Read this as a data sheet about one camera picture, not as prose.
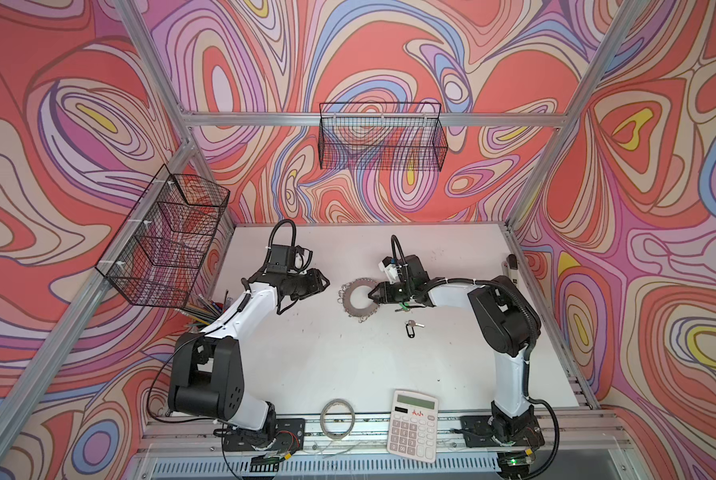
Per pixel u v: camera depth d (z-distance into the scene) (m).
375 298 0.93
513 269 1.01
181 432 0.75
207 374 0.44
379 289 0.91
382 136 0.96
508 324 0.53
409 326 0.93
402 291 0.86
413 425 0.73
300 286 0.75
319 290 0.78
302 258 0.75
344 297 0.99
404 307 0.88
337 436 0.75
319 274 0.82
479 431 0.74
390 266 0.91
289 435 0.72
